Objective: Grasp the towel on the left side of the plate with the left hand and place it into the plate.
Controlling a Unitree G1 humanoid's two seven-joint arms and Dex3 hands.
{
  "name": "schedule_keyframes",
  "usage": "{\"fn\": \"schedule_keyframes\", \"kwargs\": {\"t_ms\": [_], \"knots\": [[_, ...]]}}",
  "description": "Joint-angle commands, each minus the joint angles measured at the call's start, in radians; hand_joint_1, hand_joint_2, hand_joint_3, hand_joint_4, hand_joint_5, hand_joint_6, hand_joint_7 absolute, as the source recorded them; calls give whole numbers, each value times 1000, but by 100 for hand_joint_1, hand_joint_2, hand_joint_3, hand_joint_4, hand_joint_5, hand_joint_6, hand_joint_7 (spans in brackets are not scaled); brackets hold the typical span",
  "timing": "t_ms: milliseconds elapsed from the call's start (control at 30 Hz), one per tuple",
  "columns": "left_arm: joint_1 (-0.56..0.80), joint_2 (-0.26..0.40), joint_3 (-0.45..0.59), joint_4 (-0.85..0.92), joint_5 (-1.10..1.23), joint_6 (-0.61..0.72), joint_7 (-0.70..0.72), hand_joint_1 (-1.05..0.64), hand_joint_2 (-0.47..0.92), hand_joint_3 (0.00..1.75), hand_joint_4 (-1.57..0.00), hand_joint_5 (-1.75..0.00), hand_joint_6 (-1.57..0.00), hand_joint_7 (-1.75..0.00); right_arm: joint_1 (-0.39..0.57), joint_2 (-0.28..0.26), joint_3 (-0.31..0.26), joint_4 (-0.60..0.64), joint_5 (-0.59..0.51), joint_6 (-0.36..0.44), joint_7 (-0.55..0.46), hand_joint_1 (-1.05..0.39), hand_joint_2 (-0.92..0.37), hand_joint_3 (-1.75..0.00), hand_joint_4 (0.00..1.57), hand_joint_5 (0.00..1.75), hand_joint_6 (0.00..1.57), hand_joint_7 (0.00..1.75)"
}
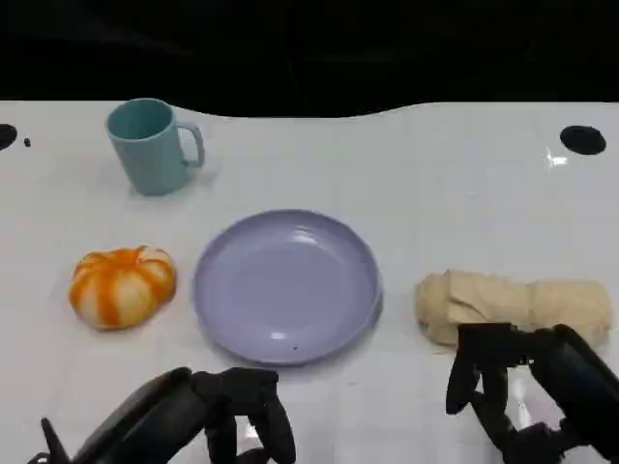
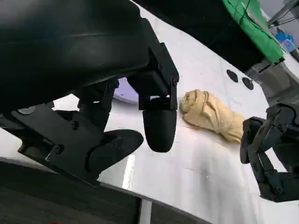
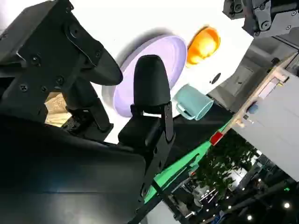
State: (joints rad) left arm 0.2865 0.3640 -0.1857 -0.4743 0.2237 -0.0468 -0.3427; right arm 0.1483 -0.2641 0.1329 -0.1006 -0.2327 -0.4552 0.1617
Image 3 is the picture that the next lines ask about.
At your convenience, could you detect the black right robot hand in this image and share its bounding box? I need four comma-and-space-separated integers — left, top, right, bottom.
0, 0, 176, 224

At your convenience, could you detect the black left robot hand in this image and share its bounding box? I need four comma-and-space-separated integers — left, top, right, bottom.
223, 0, 299, 38

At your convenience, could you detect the beige towel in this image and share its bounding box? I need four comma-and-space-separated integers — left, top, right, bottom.
43, 92, 72, 128

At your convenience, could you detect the orange and white bread roll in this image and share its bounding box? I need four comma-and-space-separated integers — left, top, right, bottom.
186, 26, 221, 65

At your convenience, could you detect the grey workshop cabinet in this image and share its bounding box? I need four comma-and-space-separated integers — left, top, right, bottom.
230, 52, 299, 182

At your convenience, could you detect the lilac plate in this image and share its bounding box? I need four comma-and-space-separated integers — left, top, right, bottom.
113, 35, 188, 118

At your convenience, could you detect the pale green mug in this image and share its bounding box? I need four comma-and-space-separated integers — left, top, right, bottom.
174, 84, 214, 121

